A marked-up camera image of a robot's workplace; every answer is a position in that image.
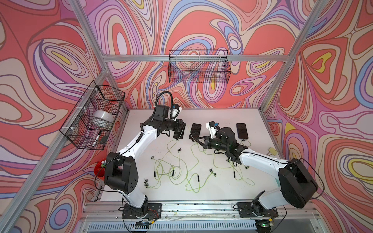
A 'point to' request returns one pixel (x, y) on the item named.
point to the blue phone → (242, 131)
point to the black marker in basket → (93, 144)
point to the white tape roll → (103, 118)
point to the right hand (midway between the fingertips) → (196, 143)
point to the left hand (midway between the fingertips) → (186, 124)
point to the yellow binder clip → (273, 151)
